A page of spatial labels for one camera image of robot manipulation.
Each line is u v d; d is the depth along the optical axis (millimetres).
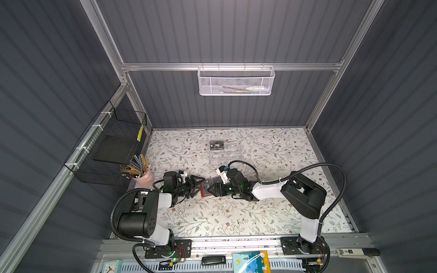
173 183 738
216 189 788
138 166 889
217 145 998
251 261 705
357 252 693
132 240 475
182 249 724
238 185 716
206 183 932
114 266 682
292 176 527
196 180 830
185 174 888
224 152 1003
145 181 868
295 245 720
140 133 829
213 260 684
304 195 504
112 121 807
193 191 832
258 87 895
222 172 823
